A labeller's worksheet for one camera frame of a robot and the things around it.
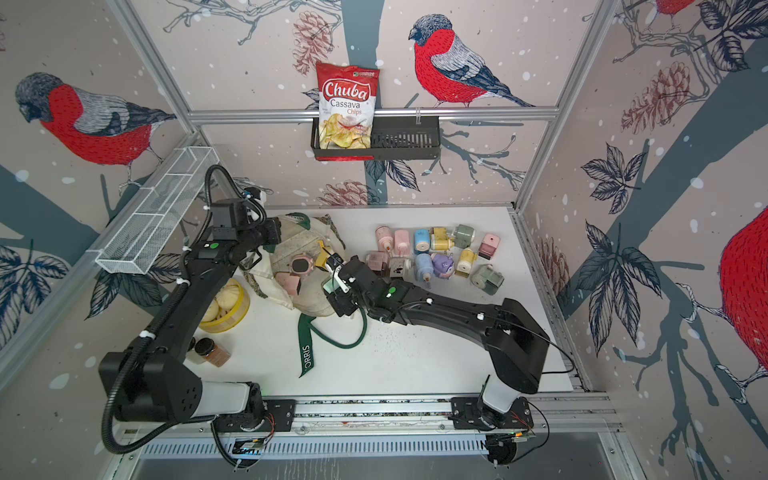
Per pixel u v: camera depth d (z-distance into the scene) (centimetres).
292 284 94
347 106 84
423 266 95
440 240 106
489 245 101
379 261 98
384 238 102
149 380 40
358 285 60
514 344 43
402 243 101
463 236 103
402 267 97
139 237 73
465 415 73
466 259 96
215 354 78
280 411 74
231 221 60
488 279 94
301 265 95
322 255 103
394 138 107
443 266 95
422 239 102
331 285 75
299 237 100
